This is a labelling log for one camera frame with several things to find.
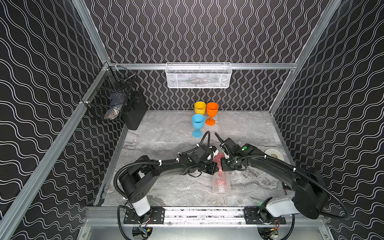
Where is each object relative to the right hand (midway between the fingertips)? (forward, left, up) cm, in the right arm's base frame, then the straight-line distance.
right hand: (224, 166), depth 84 cm
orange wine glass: (+37, +5, +9) cm, 38 cm away
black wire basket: (+35, +73, +20) cm, 83 cm away
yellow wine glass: (+39, +13, +8) cm, 42 cm away
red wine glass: (-10, +3, 0) cm, 11 cm away
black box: (+35, +58, +9) cm, 68 cm away
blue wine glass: (+25, +15, +9) cm, 30 cm away
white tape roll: (+13, -35, -7) cm, 38 cm away
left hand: (-2, +3, +1) cm, 4 cm away
